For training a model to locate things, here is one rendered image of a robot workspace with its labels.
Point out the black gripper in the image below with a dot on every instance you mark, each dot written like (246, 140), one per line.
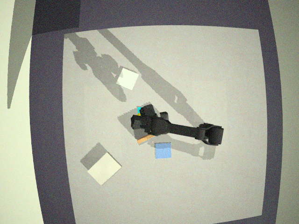
(162, 114)

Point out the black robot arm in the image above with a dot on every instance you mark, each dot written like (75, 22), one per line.
(158, 126)

